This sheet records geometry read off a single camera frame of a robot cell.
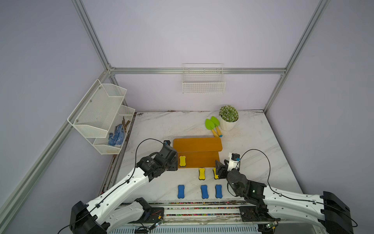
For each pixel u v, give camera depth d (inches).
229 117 38.7
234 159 26.0
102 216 15.3
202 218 28.9
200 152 37.9
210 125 44.9
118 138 34.3
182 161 35.8
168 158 22.9
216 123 44.6
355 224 16.7
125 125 37.3
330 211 16.9
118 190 17.4
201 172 34.7
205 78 38.1
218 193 32.0
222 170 26.9
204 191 32.0
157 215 28.3
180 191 32.0
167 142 27.4
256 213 25.6
